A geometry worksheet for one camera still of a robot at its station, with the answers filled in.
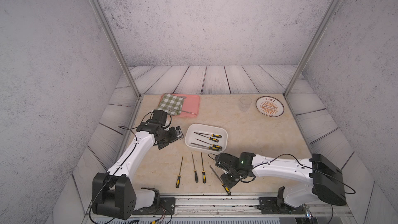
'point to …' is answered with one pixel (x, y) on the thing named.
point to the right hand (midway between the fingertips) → (227, 183)
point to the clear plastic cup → (245, 102)
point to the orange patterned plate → (269, 106)
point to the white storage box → (204, 138)
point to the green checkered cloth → (171, 103)
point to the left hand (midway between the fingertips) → (179, 138)
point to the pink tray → (190, 107)
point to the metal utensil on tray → (184, 111)
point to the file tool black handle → (196, 174)
